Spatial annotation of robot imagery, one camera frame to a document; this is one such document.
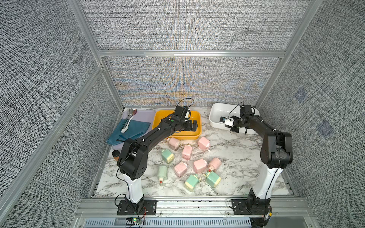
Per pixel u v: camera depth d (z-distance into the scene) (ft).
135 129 3.47
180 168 2.62
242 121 2.47
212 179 2.51
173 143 2.96
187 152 2.82
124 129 3.41
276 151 1.71
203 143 2.98
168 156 2.81
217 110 3.84
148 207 2.40
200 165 2.70
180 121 2.22
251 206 2.19
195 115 3.55
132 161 1.58
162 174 2.56
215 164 2.68
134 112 3.75
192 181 2.48
